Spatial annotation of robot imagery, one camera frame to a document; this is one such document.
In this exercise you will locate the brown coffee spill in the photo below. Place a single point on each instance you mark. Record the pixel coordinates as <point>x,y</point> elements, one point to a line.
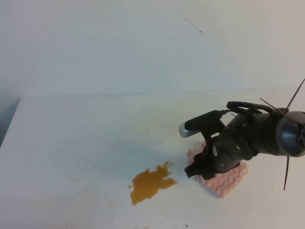
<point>146,184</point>

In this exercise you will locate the black cable tie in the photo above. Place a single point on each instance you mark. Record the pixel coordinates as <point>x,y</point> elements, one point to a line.
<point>285,98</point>
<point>286,172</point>

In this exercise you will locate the pink white zigzag rag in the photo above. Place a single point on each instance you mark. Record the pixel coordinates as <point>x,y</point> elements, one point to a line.
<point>223,183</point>

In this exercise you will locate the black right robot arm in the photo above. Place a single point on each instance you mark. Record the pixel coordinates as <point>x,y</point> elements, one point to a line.
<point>275,134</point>

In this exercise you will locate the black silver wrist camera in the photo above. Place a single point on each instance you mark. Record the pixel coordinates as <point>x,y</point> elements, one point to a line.
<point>207,124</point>

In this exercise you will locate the black lower cable tie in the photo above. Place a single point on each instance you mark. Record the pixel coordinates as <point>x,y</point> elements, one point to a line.
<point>286,172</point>

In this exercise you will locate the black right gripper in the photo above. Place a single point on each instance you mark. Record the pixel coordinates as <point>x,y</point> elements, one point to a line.
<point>229,148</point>

